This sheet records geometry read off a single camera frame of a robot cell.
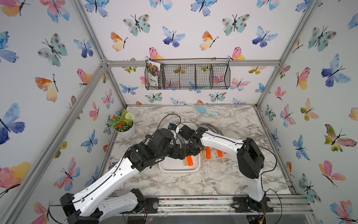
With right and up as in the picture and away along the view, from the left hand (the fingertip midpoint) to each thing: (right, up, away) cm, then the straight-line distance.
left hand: (182, 146), depth 69 cm
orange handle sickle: (+5, -14, +20) cm, 24 cm away
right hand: (+2, -8, +17) cm, 19 cm away
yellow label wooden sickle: (+22, +6, +38) cm, 44 cm away
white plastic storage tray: (-6, -15, +17) cm, 23 cm away
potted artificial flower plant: (-38, +10, +21) cm, 44 cm away
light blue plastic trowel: (+17, +21, +50) cm, 56 cm away
